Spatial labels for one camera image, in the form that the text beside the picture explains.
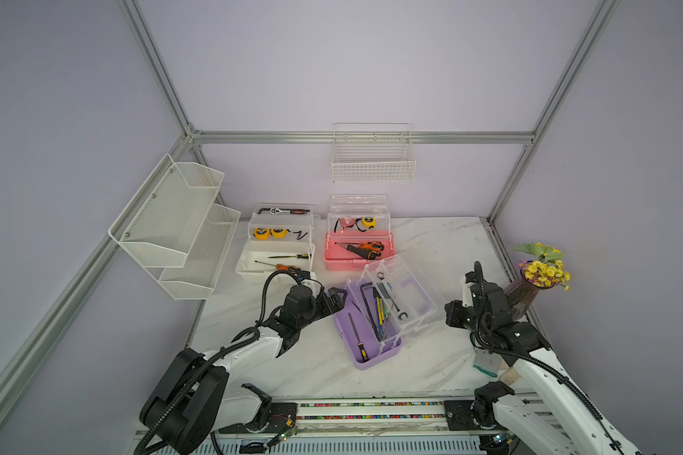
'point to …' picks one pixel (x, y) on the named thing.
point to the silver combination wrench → (380, 275)
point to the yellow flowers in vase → (544, 273)
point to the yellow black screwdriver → (359, 344)
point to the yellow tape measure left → (261, 233)
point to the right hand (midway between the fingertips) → (448, 311)
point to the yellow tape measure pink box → (368, 225)
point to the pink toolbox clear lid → (359, 215)
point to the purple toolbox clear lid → (396, 301)
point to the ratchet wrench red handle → (274, 210)
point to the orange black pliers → (375, 247)
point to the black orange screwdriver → (368, 254)
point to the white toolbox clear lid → (284, 222)
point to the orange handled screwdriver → (281, 266)
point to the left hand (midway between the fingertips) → (337, 299)
